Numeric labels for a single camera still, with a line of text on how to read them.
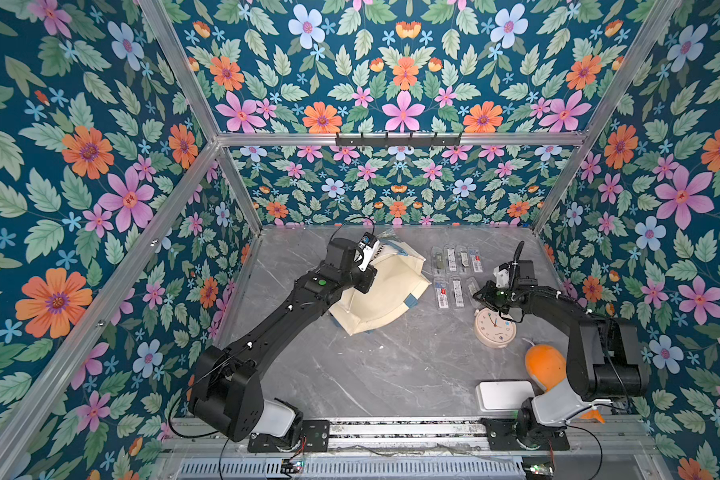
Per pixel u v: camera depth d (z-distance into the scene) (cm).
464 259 108
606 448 73
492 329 91
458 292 99
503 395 78
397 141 93
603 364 46
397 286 97
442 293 99
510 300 70
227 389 41
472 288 96
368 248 72
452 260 108
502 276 88
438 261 108
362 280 73
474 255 109
